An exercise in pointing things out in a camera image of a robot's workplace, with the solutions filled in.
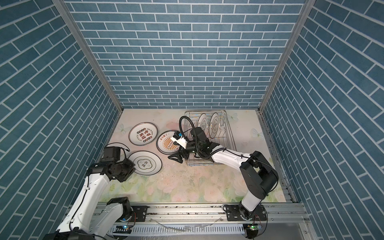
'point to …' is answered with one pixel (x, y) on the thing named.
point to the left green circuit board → (125, 229)
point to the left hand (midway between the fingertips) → (137, 166)
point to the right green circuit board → (254, 226)
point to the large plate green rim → (143, 133)
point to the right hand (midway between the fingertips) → (171, 148)
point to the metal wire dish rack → (224, 137)
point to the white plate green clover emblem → (147, 163)
